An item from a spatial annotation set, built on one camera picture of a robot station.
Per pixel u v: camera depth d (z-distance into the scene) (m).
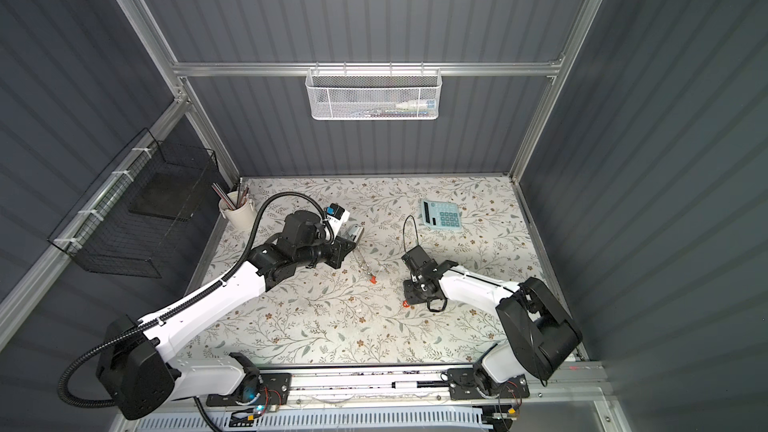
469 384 0.72
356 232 1.02
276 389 0.72
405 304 0.88
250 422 0.71
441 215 1.07
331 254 0.69
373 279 0.81
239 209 0.98
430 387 0.74
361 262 0.77
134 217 0.74
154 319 0.43
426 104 0.91
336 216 0.69
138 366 0.39
